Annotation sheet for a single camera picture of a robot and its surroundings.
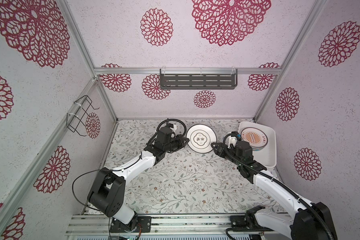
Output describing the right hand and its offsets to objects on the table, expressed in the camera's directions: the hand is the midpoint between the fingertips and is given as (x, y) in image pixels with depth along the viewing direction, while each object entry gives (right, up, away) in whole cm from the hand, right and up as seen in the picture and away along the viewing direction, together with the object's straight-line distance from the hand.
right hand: (213, 143), depth 80 cm
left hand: (-12, +2, +2) cm, 12 cm away
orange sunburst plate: (+36, +2, +23) cm, 43 cm away
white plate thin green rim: (-6, +3, +4) cm, 8 cm away
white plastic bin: (+40, -10, +18) cm, 45 cm away
